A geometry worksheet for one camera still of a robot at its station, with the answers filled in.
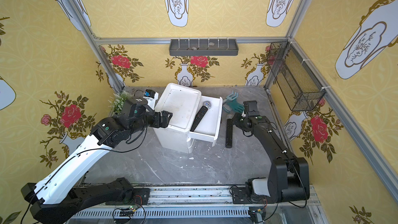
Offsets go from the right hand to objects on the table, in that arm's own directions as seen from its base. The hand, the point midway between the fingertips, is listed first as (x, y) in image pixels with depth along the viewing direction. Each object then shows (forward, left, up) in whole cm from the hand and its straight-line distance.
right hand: (231, 121), depth 88 cm
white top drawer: (-8, +13, +5) cm, 16 cm away
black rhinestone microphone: (+5, +14, +8) cm, 17 cm away
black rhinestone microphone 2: (-2, 0, -9) cm, 9 cm away
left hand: (-9, +33, +19) cm, 39 cm away
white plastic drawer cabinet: (+3, +27, +12) cm, 30 cm away
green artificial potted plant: (+4, +64, +10) cm, 65 cm away
